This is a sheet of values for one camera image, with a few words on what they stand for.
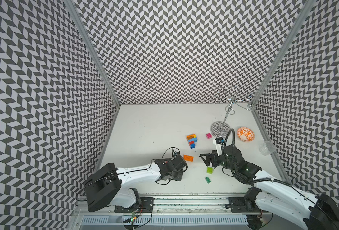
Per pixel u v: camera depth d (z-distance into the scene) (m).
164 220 0.68
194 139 0.95
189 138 0.95
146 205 0.72
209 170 0.83
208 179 0.80
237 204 0.72
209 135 0.99
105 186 0.41
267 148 0.94
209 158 0.71
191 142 0.92
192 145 0.92
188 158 0.89
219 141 0.71
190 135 0.96
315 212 0.41
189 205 0.74
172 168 0.63
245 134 0.97
